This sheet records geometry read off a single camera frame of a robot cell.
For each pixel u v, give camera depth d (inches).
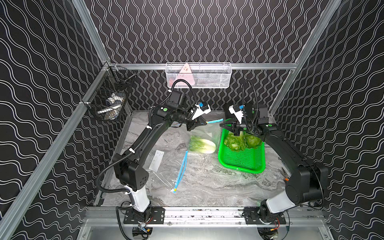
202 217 29.7
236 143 36.5
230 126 28.7
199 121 25.9
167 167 36.2
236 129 27.2
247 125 26.7
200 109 24.5
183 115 25.1
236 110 26.6
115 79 38.7
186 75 35.5
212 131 32.4
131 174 17.2
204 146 35.5
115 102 33.9
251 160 36.7
